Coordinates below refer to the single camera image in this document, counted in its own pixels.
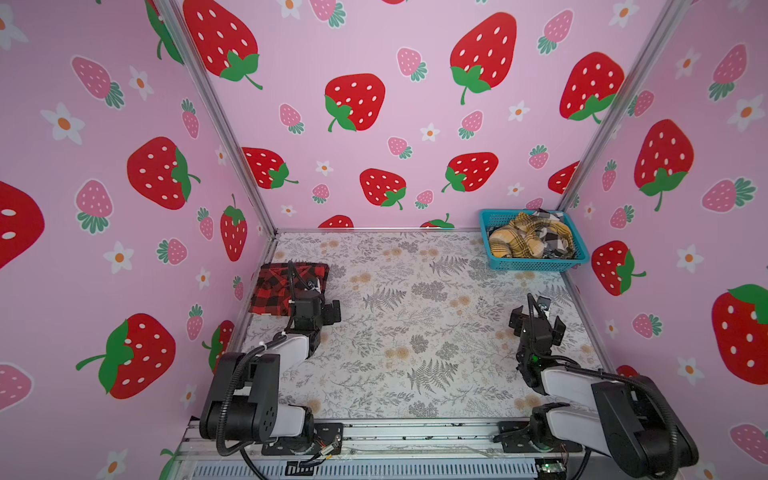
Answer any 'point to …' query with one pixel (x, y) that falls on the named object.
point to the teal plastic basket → (490, 219)
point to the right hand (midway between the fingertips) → (540, 312)
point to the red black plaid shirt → (272, 294)
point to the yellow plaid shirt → (519, 239)
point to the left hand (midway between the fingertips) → (319, 301)
